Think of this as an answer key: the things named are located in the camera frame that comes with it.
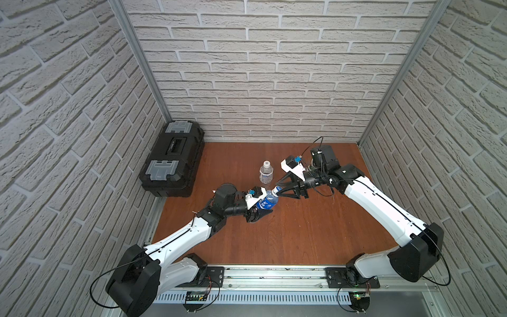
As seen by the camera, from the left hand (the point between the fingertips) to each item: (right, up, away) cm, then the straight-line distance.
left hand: (270, 201), depth 75 cm
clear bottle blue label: (0, +2, -5) cm, 6 cm away
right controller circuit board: (+32, -35, -5) cm, 48 cm away
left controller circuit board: (-29, -35, -2) cm, 46 cm away
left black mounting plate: (-24, -28, -3) cm, 37 cm away
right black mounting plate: (+27, -29, -2) cm, 39 cm away
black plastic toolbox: (-43, +14, +12) cm, 47 cm away
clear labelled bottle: (-1, +10, +16) cm, 19 cm away
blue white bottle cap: (+2, +6, -8) cm, 11 cm away
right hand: (+4, +6, -6) cm, 9 cm away
